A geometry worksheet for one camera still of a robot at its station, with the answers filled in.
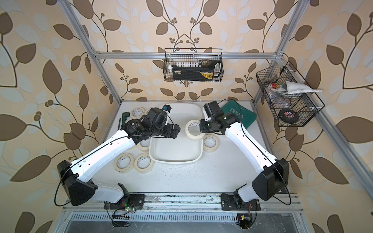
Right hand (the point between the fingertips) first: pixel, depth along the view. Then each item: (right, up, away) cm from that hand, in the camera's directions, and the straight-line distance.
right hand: (202, 127), depth 80 cm
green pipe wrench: (-58, +6, +31) cm, 66 cm away
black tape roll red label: (+43, +6, -8) cm, 44 cm away
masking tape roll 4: (+7, -12, +17) cm, 21 cm away
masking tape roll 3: (-6, -1, -4) cm, 7 cm away
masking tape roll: (-49, +9, +33) cm, 59 cm away
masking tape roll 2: (-35, -22, +7) cm, 42 cm away
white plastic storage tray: (-23, -16, +13) cm, 31 cm away
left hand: (-15, 0, -6) cm, 16 cm away
